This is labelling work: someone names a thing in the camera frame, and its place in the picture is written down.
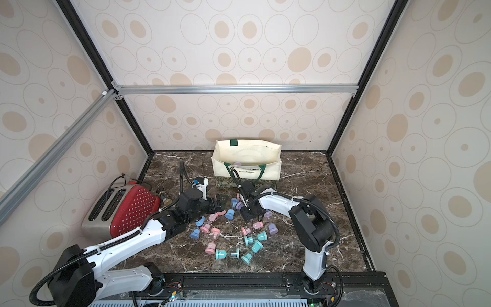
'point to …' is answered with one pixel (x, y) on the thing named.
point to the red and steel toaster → (116, 210)
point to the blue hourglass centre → (230, 214)
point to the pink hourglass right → (257, 225)
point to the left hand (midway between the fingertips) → (226, 197)
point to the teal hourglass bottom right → (257, 246)
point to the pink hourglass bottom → (211, 249)
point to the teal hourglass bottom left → (222, 254)
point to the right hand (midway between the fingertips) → (256, 213)
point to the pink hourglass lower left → (206, 229)
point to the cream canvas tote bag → (253, 159)
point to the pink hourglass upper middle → (218, 213)
